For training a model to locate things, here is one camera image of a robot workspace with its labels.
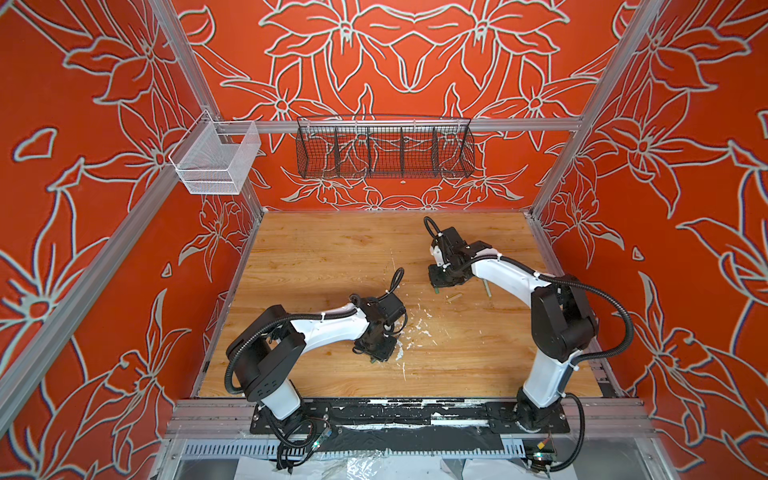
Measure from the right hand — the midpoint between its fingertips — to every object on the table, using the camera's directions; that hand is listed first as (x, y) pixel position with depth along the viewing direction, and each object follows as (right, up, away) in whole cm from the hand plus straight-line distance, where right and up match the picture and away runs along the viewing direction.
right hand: (428, 279), depth 92 cm
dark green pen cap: (+4, -5, +6) cm, 8 cm away
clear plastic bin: (-68, +39, +1) cm, 79 cm away
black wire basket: (-14, +44, +6) cm, 46 cm away
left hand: (-13, -20, -9) cm, 26 cm away
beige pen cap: (+9, -6, +3) cm, 11 cm away
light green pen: (+8, +4, -28) cm, 30 cm away
